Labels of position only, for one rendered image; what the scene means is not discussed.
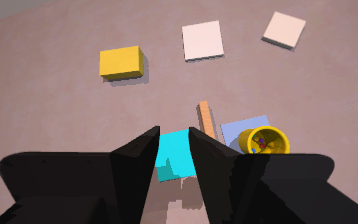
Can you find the yellow cup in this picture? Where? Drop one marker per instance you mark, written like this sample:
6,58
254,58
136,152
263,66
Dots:
275,140

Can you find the pale pink flat square tile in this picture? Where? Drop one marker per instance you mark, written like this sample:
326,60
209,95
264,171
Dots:
283,30
202,41

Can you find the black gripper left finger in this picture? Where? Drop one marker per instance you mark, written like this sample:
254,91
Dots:
121,177

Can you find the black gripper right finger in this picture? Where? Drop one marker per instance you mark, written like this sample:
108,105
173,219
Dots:
228,178

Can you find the yellow rectangular block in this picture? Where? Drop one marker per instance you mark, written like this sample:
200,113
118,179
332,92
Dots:
121,63

